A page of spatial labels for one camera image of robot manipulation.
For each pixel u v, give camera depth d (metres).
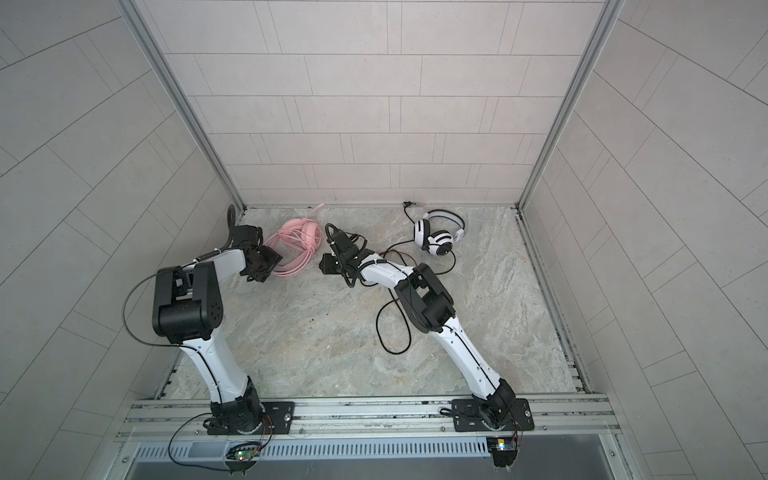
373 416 0.72
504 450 0.68
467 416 0.70
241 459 0.64
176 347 0.52
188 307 0.51
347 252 0.80
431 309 0.61
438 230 0.99
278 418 0.71
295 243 1.02
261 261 0.88
